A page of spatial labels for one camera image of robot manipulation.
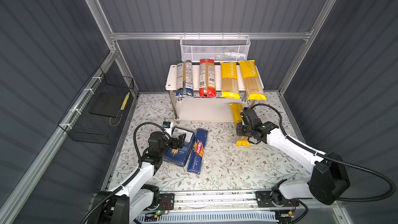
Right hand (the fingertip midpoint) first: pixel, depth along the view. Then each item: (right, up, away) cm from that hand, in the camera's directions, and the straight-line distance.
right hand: (240, 128), depth 86 cm
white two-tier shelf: (-22, +11, +17) cm, 30 cm away
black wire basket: (-73, +7, -14) cm, 75 cm away
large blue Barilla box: (-34, -15, -4) cm, 37 cm away
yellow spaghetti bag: (-1, +11, +7) cm, 13 cm away
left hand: (-35, -2, -1) cm, 36 cm away
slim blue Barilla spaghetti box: (-26, -19, -4) cm, 32 cm away
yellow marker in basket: (-61, +15, -8) cm, 64 cm away
